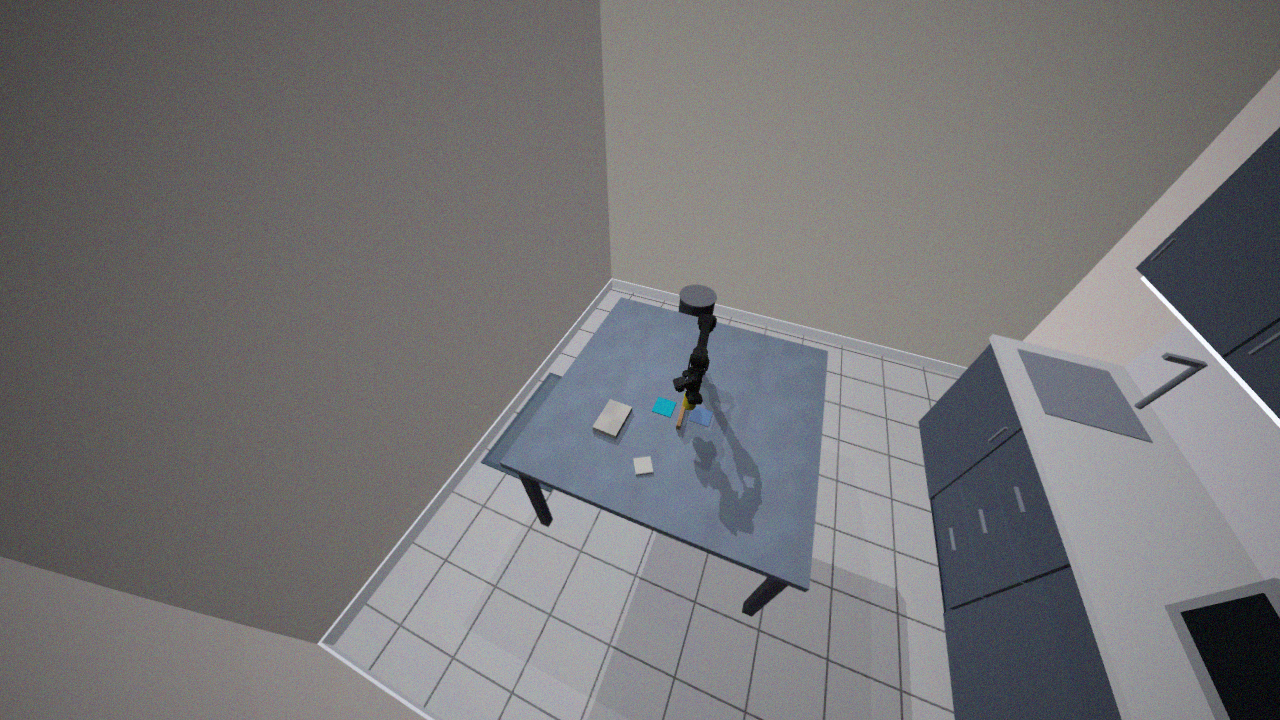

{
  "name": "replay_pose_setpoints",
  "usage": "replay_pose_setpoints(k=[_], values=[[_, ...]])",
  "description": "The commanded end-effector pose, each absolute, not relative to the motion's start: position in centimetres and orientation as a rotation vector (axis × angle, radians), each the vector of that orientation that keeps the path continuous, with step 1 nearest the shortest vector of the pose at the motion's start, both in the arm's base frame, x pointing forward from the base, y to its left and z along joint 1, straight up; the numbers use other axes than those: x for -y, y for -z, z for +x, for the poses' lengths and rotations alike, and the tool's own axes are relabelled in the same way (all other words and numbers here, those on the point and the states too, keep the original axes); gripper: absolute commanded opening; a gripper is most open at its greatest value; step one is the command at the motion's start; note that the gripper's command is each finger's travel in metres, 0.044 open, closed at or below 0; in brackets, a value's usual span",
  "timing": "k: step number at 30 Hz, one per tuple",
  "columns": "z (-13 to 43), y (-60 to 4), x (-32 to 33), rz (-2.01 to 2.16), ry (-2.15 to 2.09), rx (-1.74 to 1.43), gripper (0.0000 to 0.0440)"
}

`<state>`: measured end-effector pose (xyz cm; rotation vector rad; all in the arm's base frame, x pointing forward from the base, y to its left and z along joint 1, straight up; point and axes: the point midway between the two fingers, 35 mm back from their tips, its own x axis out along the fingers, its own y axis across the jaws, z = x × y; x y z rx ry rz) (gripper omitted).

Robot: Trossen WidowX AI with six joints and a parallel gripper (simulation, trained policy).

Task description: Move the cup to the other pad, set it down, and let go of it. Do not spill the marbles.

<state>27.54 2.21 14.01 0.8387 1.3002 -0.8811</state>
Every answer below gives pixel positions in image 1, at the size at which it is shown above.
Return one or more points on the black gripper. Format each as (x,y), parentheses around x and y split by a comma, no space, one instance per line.
(693,398)

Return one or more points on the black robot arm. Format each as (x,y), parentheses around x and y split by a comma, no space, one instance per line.
(699,358)

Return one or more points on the white flat square block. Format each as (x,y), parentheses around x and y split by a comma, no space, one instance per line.
(612,418)

